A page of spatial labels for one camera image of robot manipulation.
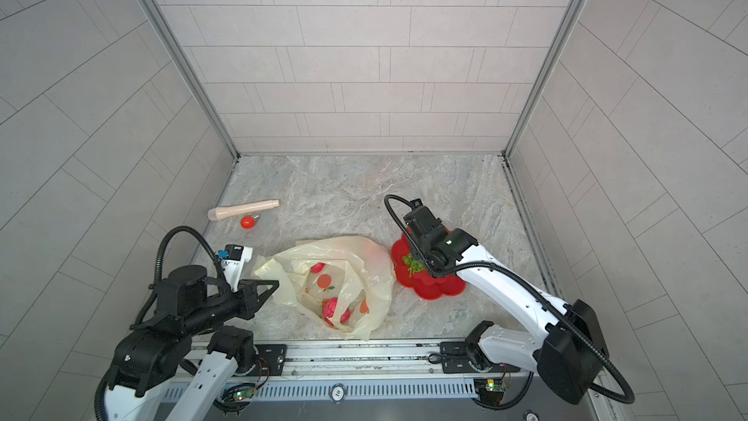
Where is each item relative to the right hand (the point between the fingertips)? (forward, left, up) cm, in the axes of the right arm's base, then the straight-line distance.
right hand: (419, 238), depth 82 cm
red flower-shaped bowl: (-9, -1, -11) cm, 14 cm away
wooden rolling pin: (+16, +62, -3) cm, 64 cm away
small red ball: (+13, +54, -5) cm, 56 cm away
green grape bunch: (-4, +2, -8) cm, 10 cm away
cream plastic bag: (-12, +21, +2) cm, 24 cm away
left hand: (-14, +33, +10) cm, 37 cm away
